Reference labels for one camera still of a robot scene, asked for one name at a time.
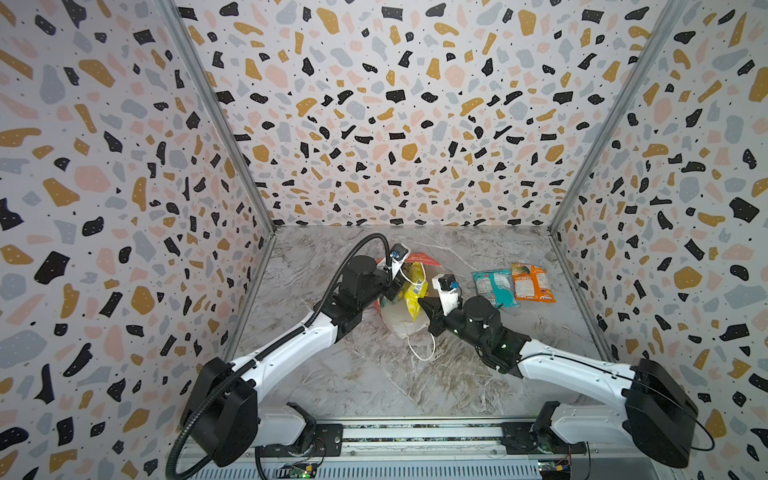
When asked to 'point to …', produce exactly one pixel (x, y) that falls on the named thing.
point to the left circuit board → (290, 470)
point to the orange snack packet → (531, 283)
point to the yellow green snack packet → (417, 290)
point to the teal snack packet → (496, 286)
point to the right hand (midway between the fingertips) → (421, 300)
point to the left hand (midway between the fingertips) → (404, 262)
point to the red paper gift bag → (393, 313)
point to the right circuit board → (555, 465)
